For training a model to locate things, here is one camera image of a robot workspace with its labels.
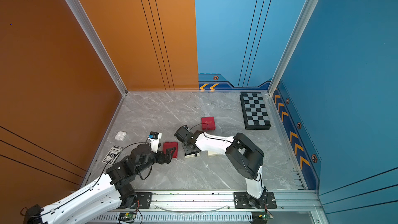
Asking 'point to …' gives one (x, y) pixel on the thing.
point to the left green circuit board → (128, 217)
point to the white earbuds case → (120, 136)
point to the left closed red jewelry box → (170, 145)
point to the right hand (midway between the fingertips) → (190, 145)
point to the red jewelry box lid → (208, 123)
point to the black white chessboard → (254, 111)
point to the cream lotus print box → (212, 152)
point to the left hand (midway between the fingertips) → (169, 144)
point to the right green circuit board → (261, 217)
